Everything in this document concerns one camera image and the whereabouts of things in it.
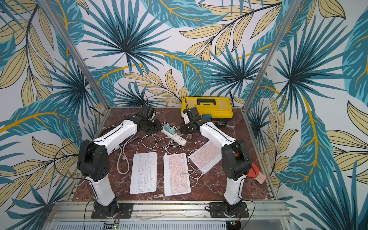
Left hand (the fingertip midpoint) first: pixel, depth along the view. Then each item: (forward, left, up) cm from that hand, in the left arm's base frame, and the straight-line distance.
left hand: (161, 129), depth 90 cm
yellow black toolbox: (+17, -39, +3) cm, 42 cm away
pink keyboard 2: (-12, -30, -13) cm, 35 cm away
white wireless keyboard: (-26, +9, -13) cm, 31 cm away
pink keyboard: (-25, -10, -14) cm, 30 cm away
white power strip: (-1, -12, -11) cm, 16 cm away
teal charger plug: (+5, -5, -7) cm, 10 cm away
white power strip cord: (-11, +22, -13) cm, 28 cm away
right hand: (+2, -13, -1) cm, 13 cm away
